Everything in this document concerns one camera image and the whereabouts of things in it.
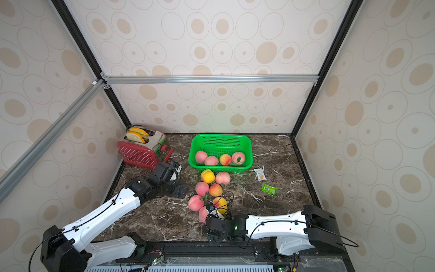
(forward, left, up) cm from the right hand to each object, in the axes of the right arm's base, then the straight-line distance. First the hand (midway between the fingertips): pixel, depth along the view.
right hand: (215, 233), depth 76 cm
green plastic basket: (+52, +2, +2) cm, 52 cm away
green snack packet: (+24, -28, -3) cm, 37 cm away
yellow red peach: (+13, -2, 0) cm, 14 cm away
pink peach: (+41, +12, +3) cm, 43 cm away
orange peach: (+40, -3, +2) cm, 40 cm away
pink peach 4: (+27, -2, +4) cm, 27 cm away
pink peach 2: (+37, +5, +4) cm, 38 cm away
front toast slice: (+42, +46, +18) cm, 65 cm away
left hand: (+17, +15, +11) cm, 25 cm away
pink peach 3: (+41, -10, +3) cm, 42 cm away
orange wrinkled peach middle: (+20, +1, +2) cm, 20 cm away
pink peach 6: (+8, +6, +1) cm, 10 cm away
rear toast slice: (+44, +42, +18) cm, 64 cm away
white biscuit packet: (+33, -24, -2) cm, 41 cm away
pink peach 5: (+21, +8, +3) cm, 22 cm away
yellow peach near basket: (+28, +6, +2) cm, 29 cm away
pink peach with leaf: (+13, +11, +2) cm, 17 cm away
